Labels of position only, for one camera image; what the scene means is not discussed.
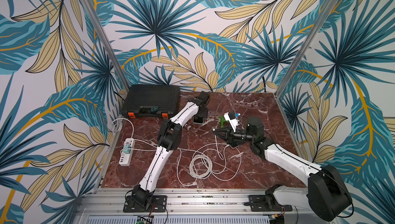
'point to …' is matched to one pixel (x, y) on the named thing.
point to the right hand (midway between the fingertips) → (206, 140)
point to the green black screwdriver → (154, 109)
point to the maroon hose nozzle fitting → (189, 127)
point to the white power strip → (126, 155)
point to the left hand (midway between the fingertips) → (200, 114)
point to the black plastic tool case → (153, 100)
